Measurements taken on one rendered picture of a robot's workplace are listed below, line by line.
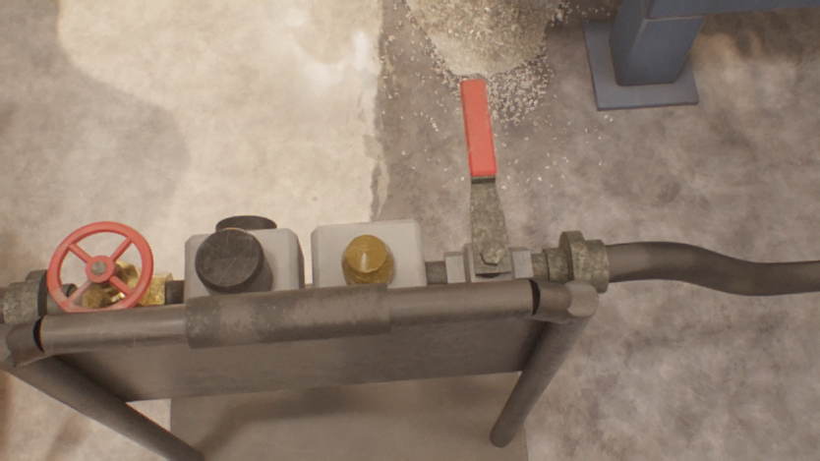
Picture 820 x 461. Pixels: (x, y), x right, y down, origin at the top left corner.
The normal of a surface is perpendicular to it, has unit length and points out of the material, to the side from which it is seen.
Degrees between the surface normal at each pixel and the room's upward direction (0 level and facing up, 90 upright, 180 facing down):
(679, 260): 29
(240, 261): 0
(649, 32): 90
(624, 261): 17
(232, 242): 0
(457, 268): 0
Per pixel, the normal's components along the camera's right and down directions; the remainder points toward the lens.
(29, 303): 0.01, -0.22
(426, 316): 0.07, 0.39
